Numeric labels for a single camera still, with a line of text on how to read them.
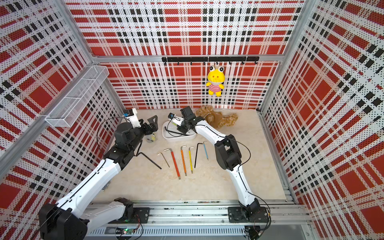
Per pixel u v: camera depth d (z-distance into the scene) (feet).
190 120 2.51
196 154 3.14
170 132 3.56
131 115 2.08
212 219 2.42
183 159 3.08
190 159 3.08
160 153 3.16
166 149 3.23
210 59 2.90
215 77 3.00
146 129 2.19
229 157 1.95
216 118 3.40
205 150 3.23
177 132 3.46
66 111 2.29
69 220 1.22
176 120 2.78
